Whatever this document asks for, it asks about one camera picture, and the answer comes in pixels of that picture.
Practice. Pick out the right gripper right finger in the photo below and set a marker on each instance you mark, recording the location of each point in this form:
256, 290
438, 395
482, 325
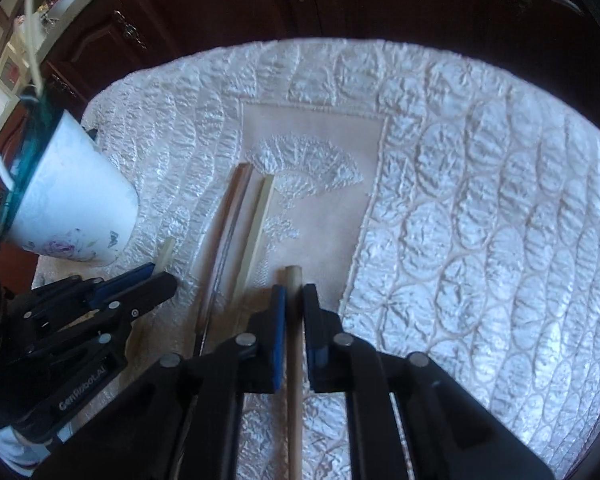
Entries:
329, 364

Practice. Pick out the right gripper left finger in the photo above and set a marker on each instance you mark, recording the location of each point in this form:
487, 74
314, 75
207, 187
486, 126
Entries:
261, 363

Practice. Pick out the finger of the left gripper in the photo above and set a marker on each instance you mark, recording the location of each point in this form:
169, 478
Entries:
104, 292
134, 302

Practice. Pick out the wooden chopstick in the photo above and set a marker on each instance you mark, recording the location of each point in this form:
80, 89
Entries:
253, 239
30, 36
293, 277
165, 254
235, 224

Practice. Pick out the white plastic spoon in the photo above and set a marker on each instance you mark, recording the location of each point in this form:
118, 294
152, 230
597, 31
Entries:
6, 176

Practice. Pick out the left hand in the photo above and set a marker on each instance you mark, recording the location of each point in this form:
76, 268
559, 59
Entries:
18, 456

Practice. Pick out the white cup teal rim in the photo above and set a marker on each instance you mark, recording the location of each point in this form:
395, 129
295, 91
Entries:
69, 202

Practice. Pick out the thin metal chopstick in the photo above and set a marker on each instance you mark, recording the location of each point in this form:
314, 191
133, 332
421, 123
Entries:
222, 269

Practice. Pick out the white quilted table cloth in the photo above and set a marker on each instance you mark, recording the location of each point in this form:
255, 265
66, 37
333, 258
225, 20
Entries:
438, 204

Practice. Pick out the grey stone countertop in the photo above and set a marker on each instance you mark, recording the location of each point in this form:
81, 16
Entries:
45, 15

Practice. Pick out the dark wooden lower cabinets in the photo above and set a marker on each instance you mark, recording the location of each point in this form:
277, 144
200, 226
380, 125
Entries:
552, 43

